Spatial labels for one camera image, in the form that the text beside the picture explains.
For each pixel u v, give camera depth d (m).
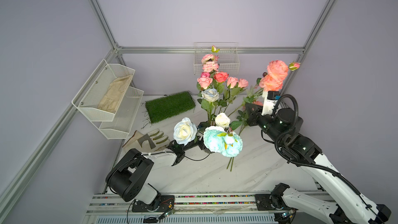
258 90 0.58
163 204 0.74
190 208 0.73
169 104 1.11
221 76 0.69
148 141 0.93
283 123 0.44
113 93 0.80
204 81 0.64
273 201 0.66
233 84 0.68
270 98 0.51
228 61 0.87
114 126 0.88
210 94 0.64
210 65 0.67
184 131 0.50
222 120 0.50
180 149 0.68
